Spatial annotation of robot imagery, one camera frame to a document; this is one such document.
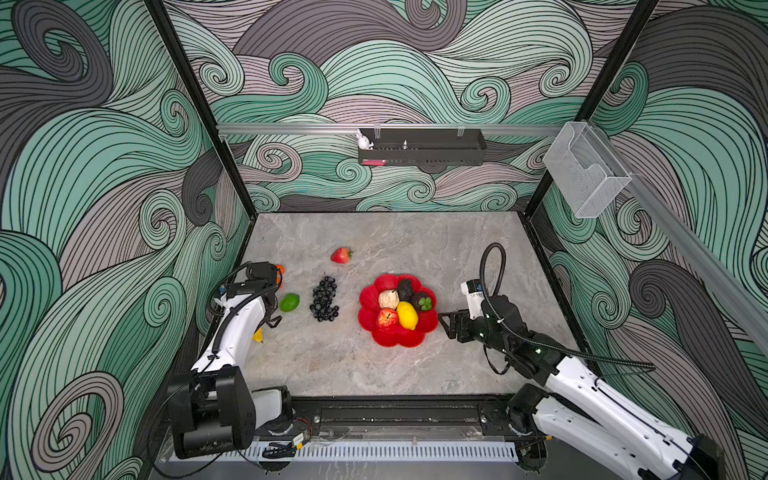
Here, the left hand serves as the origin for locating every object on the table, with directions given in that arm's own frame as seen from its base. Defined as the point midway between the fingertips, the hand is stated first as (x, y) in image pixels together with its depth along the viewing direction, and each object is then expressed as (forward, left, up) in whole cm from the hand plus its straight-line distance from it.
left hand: (248, 319), depth 80 cm
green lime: (+9, -8, -7) cm, 14 cm away
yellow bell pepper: (-2, -1, -8) cm, 8 cm away
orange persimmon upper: (+24, -1, -10) cm, 26 cm away
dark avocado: (+12, -44, -4) cm, 46 cm away
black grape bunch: (+11, -18, -7) cm, 23 cm away
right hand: (0, -54, +4) cm, 54 cm away
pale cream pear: (+8, -39, -3) cm, 40 cm away
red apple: (+3, -38, -4) cm, 39 cm away
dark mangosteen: (+8, -49, -4) cm, 50 cm away
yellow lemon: (+4, -44, -5) cm, 45 cm away
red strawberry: (+27, -23, -7) cm, 36 cm away
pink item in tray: (+40, -34, +23) cm, 58 cm away
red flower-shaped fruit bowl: (-1, -39, -8) cm, 40 cm away
